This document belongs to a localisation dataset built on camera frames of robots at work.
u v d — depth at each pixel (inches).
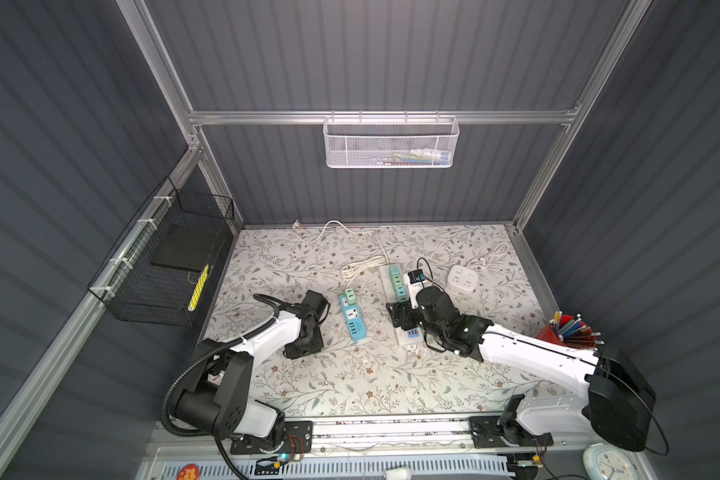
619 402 16.3
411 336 34.8
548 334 30.1
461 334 23.4
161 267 28.6
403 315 27.9
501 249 44.0
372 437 29.6
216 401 16.9
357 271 41.2
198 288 27.3
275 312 23.9
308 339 28.3
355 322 35.9
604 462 26.7
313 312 28.9
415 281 27.8
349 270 41.1
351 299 36.2
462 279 40.2
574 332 30.9
